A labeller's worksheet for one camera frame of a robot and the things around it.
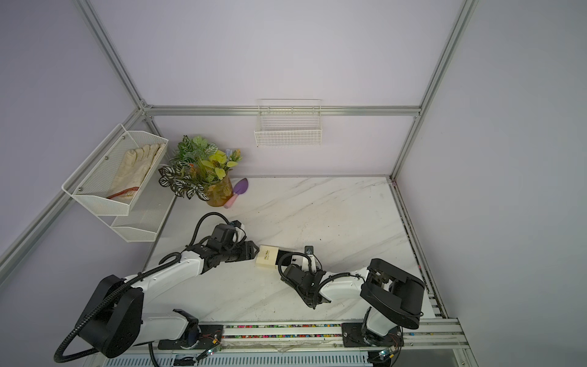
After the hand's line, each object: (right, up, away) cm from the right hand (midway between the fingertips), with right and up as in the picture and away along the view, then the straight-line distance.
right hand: (307, 271), depth 90 cm
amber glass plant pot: (-40, +33, +14) cm, 54 cm away
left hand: (-22, +8, -2) cm, 23 cm away
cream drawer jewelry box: (-15, +6, -1) cm, 16 cm away
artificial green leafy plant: (-49, +44, +8) cm, 66 cm away
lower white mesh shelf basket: (-66, +21, 0) cm, 69 cm away
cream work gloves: (-62, +41, -10) cm, 75 cm away
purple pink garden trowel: (-34, +34, +25) cm, 55 cm away
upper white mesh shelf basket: (-67, +37, -14) cm, 78 cm away
